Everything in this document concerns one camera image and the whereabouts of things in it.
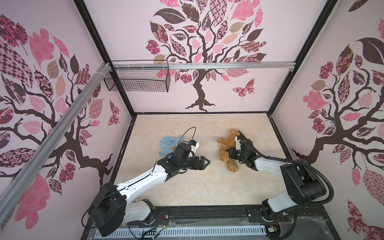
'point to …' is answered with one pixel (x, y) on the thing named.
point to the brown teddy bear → (226, 144)
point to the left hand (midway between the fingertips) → (204, 164)
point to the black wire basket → (140, 80)
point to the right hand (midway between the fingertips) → (227, 149)
